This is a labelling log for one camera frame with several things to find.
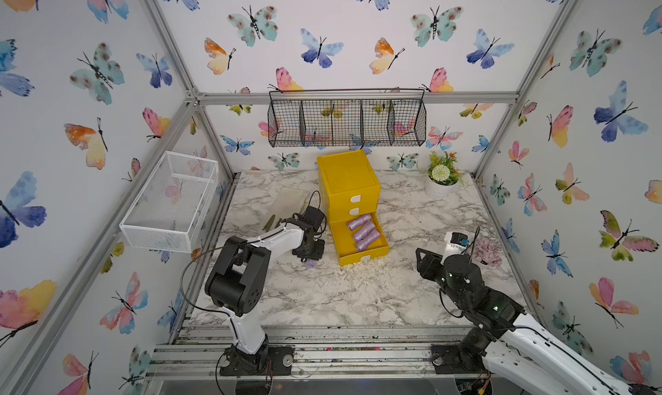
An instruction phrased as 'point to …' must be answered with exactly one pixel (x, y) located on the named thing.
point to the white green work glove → (286, 203)
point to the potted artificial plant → (442, 175)
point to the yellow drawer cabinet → (349, 187)
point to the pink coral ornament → (488, 251)
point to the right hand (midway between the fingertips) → (423, 250)
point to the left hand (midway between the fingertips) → (317, 251)
